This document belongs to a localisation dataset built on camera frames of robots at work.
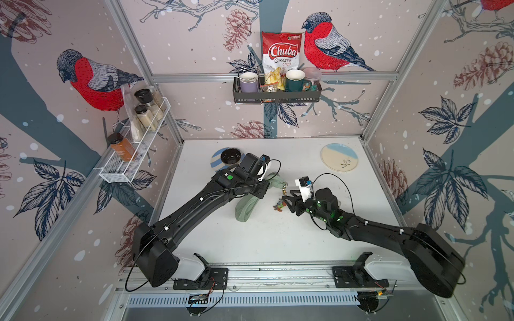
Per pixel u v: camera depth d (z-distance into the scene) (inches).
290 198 30.9
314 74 33.6
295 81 31.8
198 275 24.0
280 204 35.3
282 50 30.6
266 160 27.1
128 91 28.7
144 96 30.7
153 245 15.5
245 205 28.8
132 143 27.4
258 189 26.5
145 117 30.0
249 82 32.0
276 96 34.3
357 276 25.5
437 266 16.4
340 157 43.9
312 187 27.8
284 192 32.0
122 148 26.3
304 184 28.1
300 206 28.6
